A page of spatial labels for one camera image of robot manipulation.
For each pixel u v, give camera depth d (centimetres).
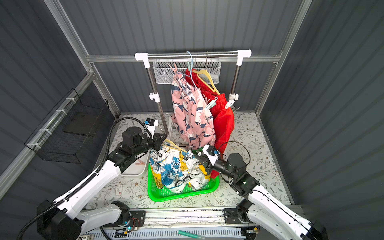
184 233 70
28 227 36
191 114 74
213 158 59
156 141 64
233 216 73
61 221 37
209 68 83
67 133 73
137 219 72
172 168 79
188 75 66
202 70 65
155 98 76
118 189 82
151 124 64
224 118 62
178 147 76
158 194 80
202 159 66
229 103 57
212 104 63
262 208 49
